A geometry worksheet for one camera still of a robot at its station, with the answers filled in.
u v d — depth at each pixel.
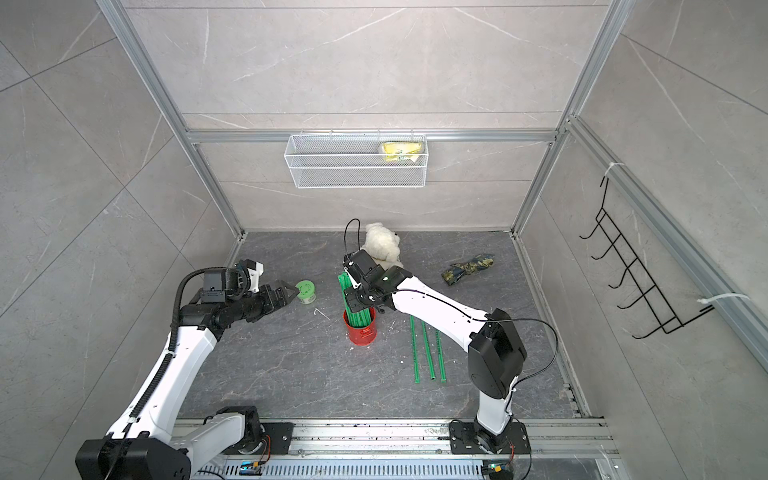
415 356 0.88
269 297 0.68
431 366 0.85
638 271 0.66
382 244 0.90
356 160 1.00
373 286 0.61
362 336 0.84
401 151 0.84
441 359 0.86
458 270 1.04
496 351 0.45
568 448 0.73
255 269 0.72
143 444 0.38
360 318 0.86
